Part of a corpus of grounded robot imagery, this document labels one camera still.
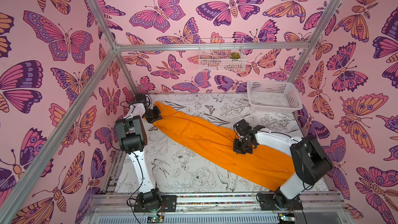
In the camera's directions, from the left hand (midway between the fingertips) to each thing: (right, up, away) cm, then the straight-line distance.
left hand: (164, 114), depth 104 cm
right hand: (+45, -20, -14) cm, 52 cm away
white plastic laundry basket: (+81, +13, +14) cm, 83 cm away
